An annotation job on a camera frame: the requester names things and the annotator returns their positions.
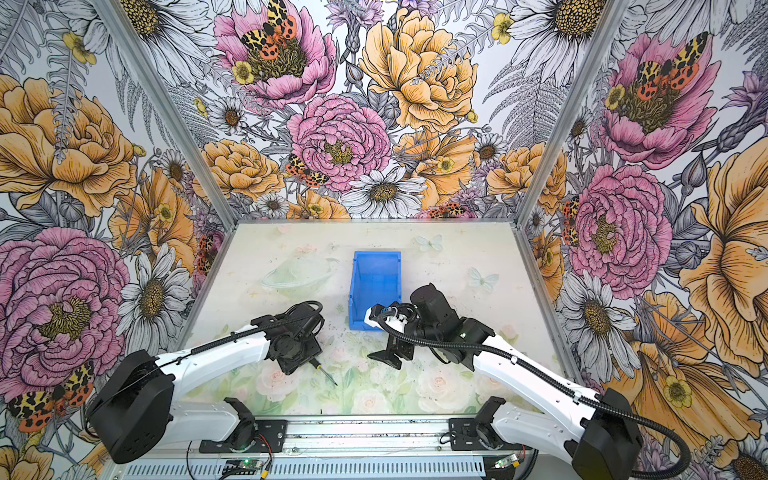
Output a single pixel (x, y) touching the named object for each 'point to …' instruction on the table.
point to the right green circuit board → (511, 460)
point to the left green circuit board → (250, 464)
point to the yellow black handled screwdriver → (318, 365)
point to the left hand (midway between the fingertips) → (308, 364)
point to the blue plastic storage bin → (376, 280)
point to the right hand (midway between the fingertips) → (380, 342)
